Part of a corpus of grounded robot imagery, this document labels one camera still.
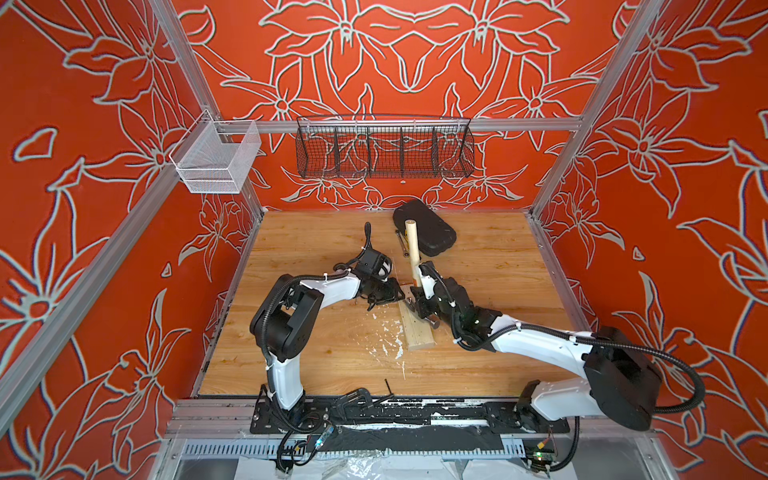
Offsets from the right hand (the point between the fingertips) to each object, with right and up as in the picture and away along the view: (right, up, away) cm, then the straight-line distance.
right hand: (414, 281), depth 83 cm
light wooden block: (+1, -14, +1) cm, 15 cm away
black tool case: (+11, +14, +27) cm, 32 cm away
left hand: (-2, -6, +9) cm, 11 cm away
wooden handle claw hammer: (-1, +12, -10) cm, 16 cm away
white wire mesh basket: (-63, +39, +11) cm, 75 cm away
